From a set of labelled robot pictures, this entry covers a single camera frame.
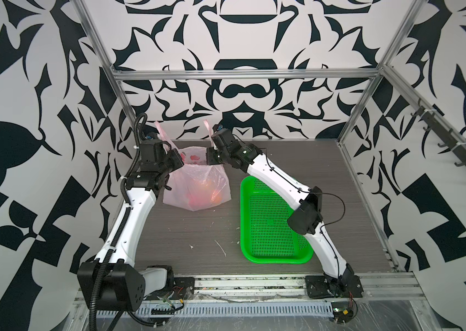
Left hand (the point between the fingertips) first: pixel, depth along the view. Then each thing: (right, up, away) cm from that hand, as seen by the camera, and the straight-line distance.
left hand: (175, 151), depth 79 cm
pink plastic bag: (+6, -14, +6) cm, 16 cm away
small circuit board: (+59, -55, -8) cm, 81 cm away
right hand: (+11, 0, +5) cm, 12 cm away
